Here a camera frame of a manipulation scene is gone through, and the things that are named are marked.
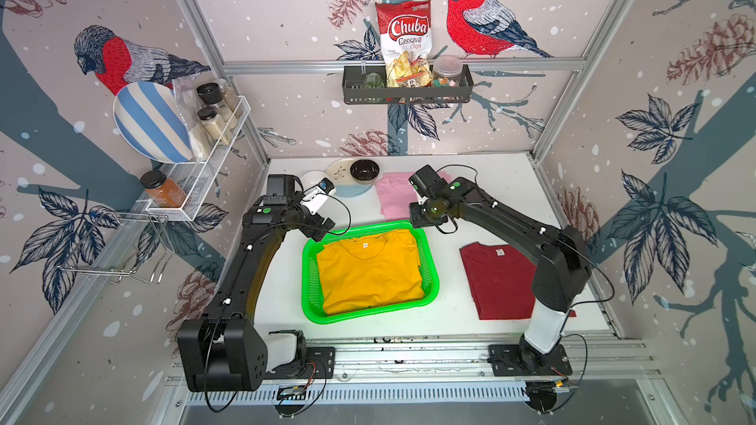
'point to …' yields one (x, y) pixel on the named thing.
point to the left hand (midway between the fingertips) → (322, 204)
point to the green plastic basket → (312, 284)
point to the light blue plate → (340, 174)
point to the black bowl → (364, 170)
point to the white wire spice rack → (196, 179)
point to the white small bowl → (311, 178)
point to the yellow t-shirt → (368, 273)
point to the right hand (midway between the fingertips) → (412, 218)
